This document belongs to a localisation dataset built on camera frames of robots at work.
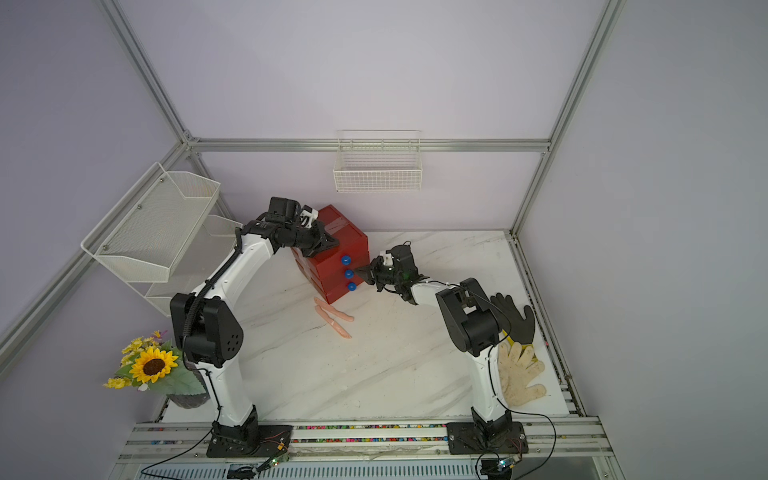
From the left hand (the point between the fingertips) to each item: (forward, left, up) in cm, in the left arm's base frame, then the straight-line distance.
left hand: (338, 244), depth 87 cm
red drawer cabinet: (-7, +1, -5) cm, 8 cm away
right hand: (-2, -4, -11) cm, 12 cm away
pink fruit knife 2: (-15, +3, -23) cm, 27 cm away
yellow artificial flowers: (-37, +35, +3) cm, 51 cm away
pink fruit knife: (-9, +4, -23) cm, 25 cm away
